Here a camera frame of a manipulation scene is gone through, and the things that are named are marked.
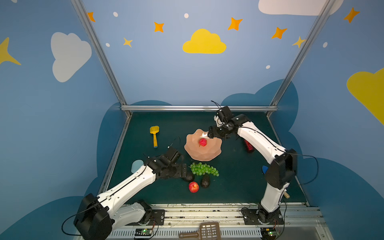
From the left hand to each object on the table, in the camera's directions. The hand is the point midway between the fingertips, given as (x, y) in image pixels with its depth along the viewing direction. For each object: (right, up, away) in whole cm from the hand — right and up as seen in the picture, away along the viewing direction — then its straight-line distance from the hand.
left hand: (182, 172), depth 79 cm
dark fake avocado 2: (+13, -6, +3) cm, 14 cm away
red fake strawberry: (+13, +15, +19) cm, 27 cm away
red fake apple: (+6, -8, +1) cm, 10 cm away
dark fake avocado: (+4, -4, +4) cm, 7 cm away
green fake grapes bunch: (+10, 0, +7) cm, 12 cm away
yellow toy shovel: (-23, +23, +29) cm, 43 cm away
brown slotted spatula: (+13, -26, -8) cm, 30 cm away
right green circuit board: (+45, -27, -9) cm, 53 cm away
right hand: (+18, +21, +7) cm, 29 cm away
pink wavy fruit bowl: (+5, +10, +21) cm, 24 cm away
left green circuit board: (-18, -26, -9) cm, 33 cm away
